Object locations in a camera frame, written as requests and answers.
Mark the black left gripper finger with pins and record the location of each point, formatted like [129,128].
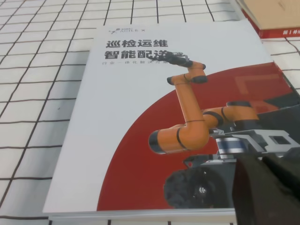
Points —
[266,189]

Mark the robot brochure booklet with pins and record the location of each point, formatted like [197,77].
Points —
[162,114]

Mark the red spine book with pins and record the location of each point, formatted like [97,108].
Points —
[273,33]

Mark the brown kraft notebook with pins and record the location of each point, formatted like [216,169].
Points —
[272,14]

